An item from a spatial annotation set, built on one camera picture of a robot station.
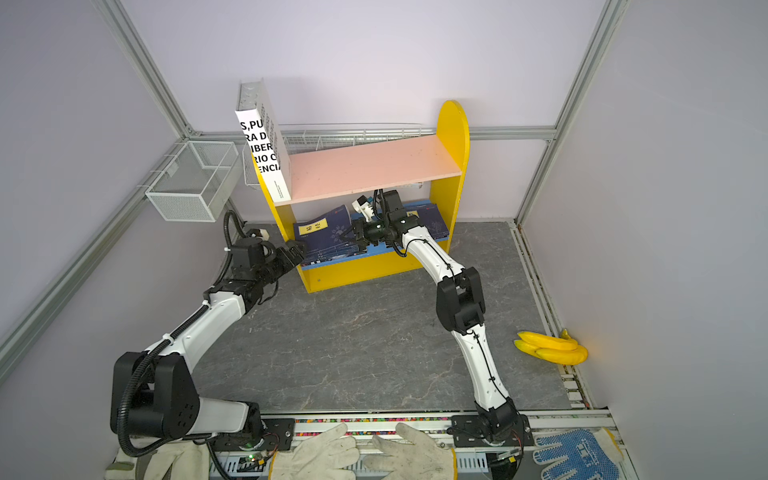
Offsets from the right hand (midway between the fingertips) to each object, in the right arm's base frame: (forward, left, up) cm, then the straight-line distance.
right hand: (341, 240), depth 89 cm
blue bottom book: (-4, +2, -1) cm, 4 cm away
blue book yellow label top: (+13, -28, -3) cm, 31 cm away
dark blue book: (+5, +6, +1) cm, 8 cm away
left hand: (-5, +12, 0) cm, 13 cm away
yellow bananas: (-27, -63, -18) cm, 71 cm away
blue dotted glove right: (-51, -63, -21) cm, 84 cm away
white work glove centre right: (-52, -23, -20) cm, 61 cm away
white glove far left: (-53, +34, -17) cm, 65 cm away
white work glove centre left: (-52, -1, -20) cm, 55 cm away
